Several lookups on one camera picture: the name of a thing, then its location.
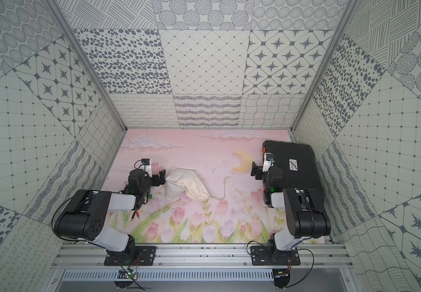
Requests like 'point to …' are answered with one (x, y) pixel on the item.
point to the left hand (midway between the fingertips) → (153, 167)
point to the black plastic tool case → (298, 163)
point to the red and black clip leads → (134, 213)
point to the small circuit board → (127, 273)
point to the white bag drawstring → (224, 188)
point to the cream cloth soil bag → (180, 180)
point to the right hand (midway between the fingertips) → (262, 163)
